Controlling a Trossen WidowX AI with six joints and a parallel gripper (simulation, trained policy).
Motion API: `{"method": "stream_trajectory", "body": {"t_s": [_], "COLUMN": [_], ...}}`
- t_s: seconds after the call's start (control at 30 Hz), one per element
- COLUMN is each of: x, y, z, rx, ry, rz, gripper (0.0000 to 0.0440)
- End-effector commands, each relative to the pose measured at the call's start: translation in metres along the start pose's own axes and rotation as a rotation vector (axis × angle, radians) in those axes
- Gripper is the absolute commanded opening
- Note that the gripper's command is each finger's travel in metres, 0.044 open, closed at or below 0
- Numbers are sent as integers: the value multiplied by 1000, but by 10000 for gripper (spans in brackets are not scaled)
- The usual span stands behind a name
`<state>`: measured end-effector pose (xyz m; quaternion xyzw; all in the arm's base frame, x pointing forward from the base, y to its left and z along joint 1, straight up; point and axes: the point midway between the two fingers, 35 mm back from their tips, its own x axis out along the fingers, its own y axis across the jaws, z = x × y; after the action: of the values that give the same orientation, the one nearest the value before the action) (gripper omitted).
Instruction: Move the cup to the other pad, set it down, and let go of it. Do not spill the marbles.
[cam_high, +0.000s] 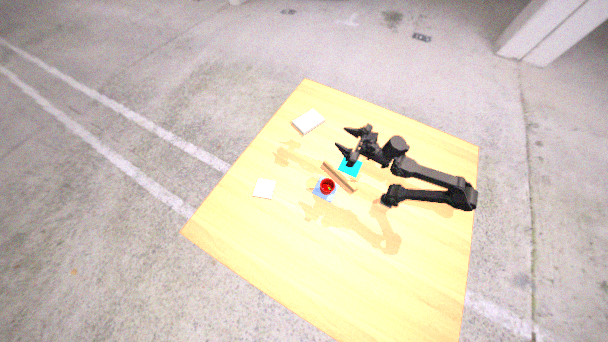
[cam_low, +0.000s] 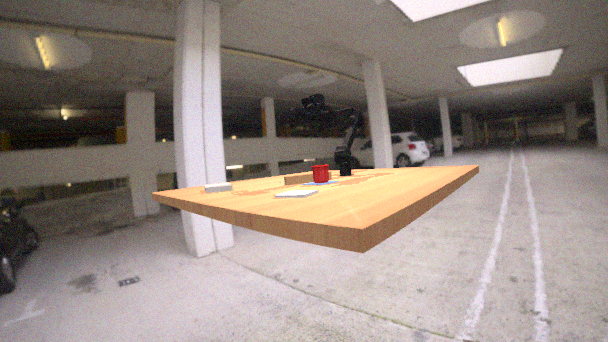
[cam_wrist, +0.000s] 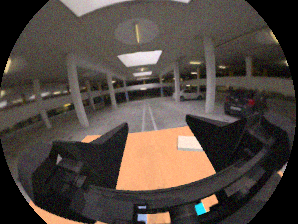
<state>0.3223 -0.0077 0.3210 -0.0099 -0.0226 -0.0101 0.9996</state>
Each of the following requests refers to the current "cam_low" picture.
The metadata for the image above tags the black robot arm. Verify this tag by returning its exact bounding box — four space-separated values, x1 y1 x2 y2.
301 94 364 176

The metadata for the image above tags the red cup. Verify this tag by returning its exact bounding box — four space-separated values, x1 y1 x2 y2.
311 165 329 183

